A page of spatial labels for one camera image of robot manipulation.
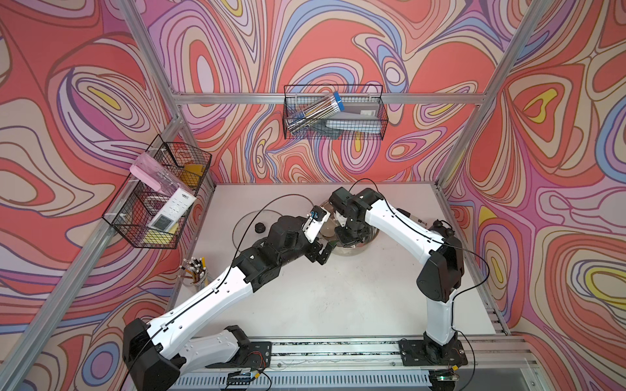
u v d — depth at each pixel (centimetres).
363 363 73
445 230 93
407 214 102
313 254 62
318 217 58
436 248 49
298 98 88
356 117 88
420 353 73
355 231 70
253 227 53
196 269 74
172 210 69
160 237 73
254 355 73
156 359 37
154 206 71
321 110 78
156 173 72
